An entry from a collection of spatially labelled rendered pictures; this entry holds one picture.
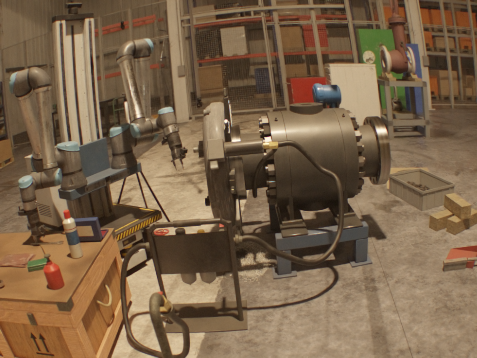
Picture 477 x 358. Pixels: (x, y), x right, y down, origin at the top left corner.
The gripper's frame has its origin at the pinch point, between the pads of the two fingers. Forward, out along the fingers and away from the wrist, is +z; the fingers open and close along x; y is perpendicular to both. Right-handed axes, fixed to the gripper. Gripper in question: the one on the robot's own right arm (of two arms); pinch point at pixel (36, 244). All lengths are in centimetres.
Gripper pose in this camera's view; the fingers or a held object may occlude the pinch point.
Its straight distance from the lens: 228.8
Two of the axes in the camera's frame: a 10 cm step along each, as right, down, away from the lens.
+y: 9.9, -1.1, 0.1
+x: -0.4, -2.6, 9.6
